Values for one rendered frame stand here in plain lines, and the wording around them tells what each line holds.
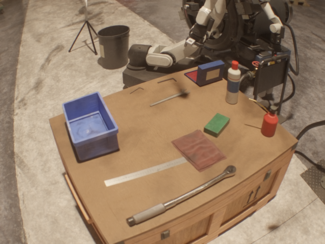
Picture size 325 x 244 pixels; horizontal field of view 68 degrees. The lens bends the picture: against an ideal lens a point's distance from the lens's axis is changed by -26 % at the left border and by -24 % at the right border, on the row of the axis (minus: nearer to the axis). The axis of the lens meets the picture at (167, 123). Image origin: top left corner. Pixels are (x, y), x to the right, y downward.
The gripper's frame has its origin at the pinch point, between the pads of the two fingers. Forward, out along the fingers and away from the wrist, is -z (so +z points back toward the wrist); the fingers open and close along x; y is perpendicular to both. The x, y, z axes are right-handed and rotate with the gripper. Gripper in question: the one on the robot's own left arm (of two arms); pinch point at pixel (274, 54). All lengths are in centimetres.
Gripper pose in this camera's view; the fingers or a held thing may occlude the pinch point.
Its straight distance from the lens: 221.4
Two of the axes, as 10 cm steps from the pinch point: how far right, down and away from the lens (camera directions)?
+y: -0.5, -6.4, 7.7
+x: 10.0, -0.3, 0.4
